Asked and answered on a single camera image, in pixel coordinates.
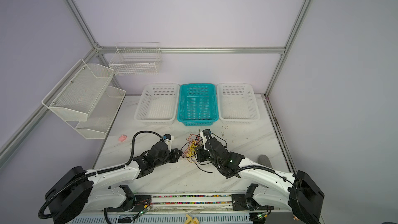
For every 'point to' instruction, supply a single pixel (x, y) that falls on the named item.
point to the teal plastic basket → (198, 104)
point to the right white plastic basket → (237, 103)
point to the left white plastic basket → (158, 104)
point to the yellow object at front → (190, 221)
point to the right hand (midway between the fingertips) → (193, 149)
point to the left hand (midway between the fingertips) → (181, 153)
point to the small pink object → (123, 138)
